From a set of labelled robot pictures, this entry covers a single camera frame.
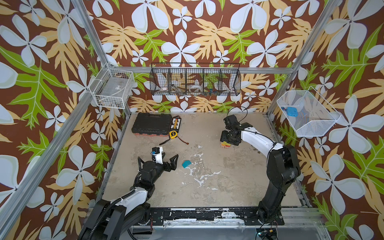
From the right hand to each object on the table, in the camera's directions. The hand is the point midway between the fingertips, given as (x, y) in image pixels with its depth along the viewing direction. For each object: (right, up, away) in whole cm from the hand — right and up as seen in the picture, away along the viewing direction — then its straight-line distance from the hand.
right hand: (224, 139), depth 94 cm
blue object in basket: (+38, +17, -8) cm, 42 cm away
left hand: (-33, -7, -10) cm, 35 cm away
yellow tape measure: (-34, +2, +10) cm, 36 cm away
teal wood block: (-24, -15, -2) cm, 29 cm away
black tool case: (-50, +9, +14) cm, 53 cm away
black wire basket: (-19, +40, +3) cm, 44 cm away
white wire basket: (-67, +31, -8) cm, 75 cm away
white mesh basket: (+45, +13, -16) cm, 50 cm away
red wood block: (+3, -5, +2) cm, 6 cm away
